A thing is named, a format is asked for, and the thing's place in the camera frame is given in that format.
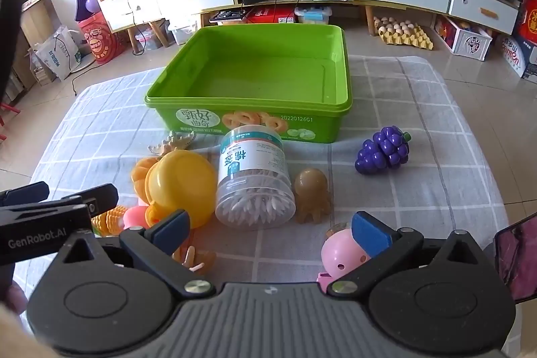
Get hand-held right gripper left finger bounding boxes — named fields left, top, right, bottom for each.
left=50, top=209, right=212, bottom=298

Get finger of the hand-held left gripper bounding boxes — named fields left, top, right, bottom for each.
left=50, top=183, right=120, bottom=217
left=0, top=181, right=51, bottom=213

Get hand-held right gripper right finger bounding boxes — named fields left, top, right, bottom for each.
left=327, top=211, right=489, bottom=298

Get yellow toy corn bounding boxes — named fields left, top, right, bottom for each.
left=91, top=206, right=129, bottom=237

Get pink toy ball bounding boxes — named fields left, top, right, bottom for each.
left=316, top=224, right=372, bottom=294

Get pink toy pig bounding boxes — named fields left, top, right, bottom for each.
left=125, top=205, right=152, bottom=229

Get orange toy pumpkin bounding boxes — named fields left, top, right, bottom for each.
left=131, top=157, right=160, bottom=196

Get yellow toy bowl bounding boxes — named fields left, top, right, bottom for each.
left=145, top=150, right=218, bottom=229

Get brown toy octopus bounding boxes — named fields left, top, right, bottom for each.
left=294, top=168, right=332, bottom=224

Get clear cotton swab jar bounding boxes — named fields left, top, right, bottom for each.
left=215, top=124, right=296, bottom=232

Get green plastic box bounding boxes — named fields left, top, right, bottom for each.
left=145, top=24, right=353, bottom=143

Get person's left hand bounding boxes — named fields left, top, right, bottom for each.
left=0, top=283, right=28, bottom=316

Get brown orange toy figure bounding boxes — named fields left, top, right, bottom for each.
left=171, top=245, right=217, bottom=274

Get grey checked tablecloth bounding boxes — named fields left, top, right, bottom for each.
left=12, top=56, right=510, bottom=302

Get purple toy grapes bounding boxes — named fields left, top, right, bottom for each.
left=354, top=125, right=412, bottom=175

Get beige starfish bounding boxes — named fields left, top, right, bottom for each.
left=148, top=130, right=196, bottom=156

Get beige clothing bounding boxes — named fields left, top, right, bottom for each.
left=0, top=308, right=47, bottom=358

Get white shopping bag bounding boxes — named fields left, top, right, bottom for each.
left=34, top=26, right=82, bottom=81

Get red printed bucket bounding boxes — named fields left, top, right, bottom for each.
left=76, top=12, right=123, bottom=67

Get yellow egg tray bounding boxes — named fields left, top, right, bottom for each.
left=373, top=15, right=435, bottom=48

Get white red carton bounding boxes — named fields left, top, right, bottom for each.
left=434, top=15, right=493, bottom=62

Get blue white carton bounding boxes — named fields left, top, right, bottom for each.
left=495, top=34, right=537, bottom=84

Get clear storage box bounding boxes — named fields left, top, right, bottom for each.
left=294, top=6, right=333, bottom=25

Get red flat box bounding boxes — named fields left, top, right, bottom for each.
left=245, top=6, right=298, bottom=25

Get red gift box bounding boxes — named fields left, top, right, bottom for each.
left=514, top=0, right=537, bottom=48

